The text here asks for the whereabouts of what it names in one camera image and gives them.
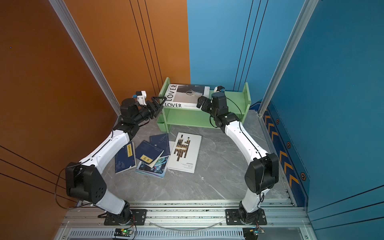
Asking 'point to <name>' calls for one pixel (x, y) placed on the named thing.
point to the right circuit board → (250, 233)
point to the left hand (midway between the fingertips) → (166, 100)
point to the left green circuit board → (123, 232)
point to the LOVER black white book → (185, 96)
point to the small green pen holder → (161, 123)
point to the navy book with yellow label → (148, 153)
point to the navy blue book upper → (162, 142)
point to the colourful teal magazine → (159, 170)
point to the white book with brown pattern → (184, 153)
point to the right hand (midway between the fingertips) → (203, 101)
